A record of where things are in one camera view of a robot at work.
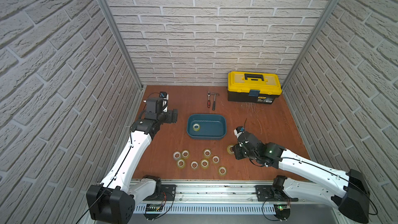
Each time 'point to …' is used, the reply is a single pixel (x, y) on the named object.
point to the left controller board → (152, 207)
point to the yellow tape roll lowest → (222, 170)
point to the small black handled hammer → (213, 102)
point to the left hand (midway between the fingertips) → (169, 107)
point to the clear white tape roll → (176, 155)
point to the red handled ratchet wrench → (209, 94)
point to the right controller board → (282, 211)
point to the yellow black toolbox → (254, 87)
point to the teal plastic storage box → (213, 126)
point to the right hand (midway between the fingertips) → (234, 148)
